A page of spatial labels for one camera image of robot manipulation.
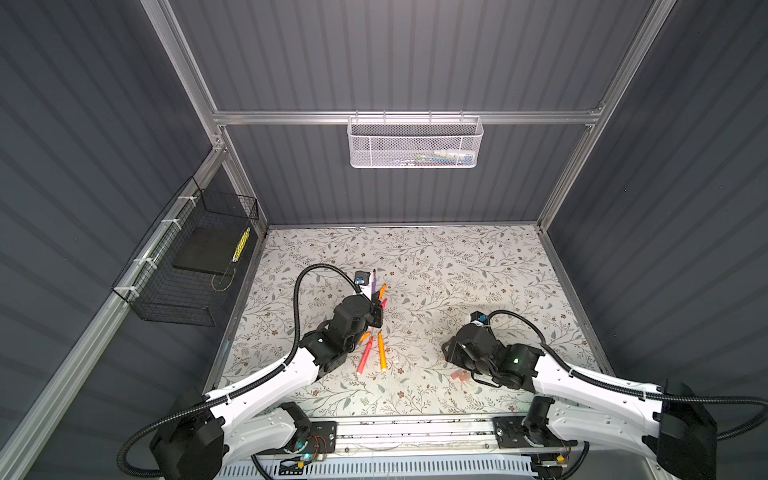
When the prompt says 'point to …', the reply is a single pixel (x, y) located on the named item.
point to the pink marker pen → (364, 355)
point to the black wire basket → (182, 272)
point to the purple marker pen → (374, 282)
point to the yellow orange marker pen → (382, 351)
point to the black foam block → (210, 249)
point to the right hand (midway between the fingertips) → (447, 352)
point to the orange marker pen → (382, 291)
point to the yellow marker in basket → (240, 247)
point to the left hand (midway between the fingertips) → (377, 293)
